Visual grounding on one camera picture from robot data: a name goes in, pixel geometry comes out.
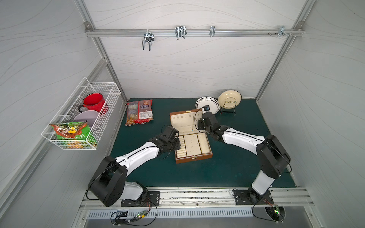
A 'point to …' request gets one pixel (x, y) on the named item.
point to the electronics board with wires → (120, 216)
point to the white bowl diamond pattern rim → (214, 105)
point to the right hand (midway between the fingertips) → (201, 117)
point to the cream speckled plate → (229, 99)
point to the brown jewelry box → (194, 143)
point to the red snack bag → (139, 112)
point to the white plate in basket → (89, 116)
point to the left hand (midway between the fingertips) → (180, 144)
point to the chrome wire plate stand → (229, 107)
